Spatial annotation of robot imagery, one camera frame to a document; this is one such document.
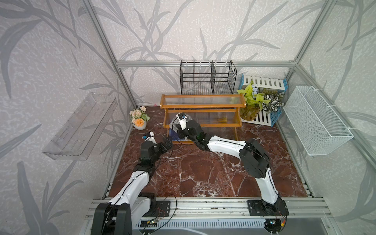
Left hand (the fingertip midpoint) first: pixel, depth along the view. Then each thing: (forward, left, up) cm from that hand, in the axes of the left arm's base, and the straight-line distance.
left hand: (168, 139), depth 85 cm
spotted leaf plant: (+20, -65, +12) cm, 69 cm away
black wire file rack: (+45, -24, +12) cm, 52 cm away
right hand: (+9, -5, +4) cm, 11 cm away
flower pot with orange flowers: (+18, +23, -3) cm, 29 cm away
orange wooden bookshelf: (+37, -29, -14) cm, 49 cm away
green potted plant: (+22, -53, +9) cm, 58 cm away
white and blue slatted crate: (+35, -63, +14) cm, 73 cm away
